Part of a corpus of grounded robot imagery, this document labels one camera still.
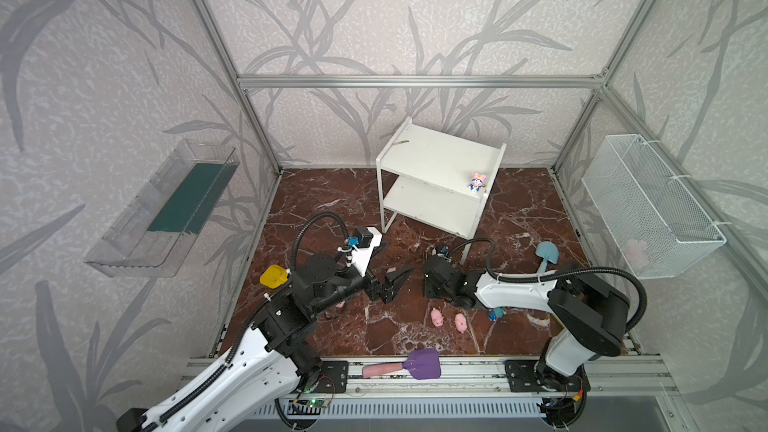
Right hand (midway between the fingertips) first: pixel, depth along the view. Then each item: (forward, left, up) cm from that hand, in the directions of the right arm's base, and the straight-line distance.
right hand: (424, 274), depth 90 cm
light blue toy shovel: (+8, -41, -1) cm, 42 cm away
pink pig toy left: (-9, +24, 0) cm, 26 cm away
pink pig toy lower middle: (-13, -3, 0) cm, 13 cm away
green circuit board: (-32, +27, 0) cm, 42 cm away
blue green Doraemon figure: (-12, -19, 0) cm, 23 cm away
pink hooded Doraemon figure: (+7, -11, +35) cm, 37 cm away
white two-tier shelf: (+11, -3, +31) cm, 33 cm away
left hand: (-7, +6, +29) cm, 30 cm away
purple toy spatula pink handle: (-24, +1, -2) cm, 24 cm away
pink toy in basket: (-3, -51, +20) cm, 55 cm away
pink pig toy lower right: (-14, -9, +1) cm, 17 cm away
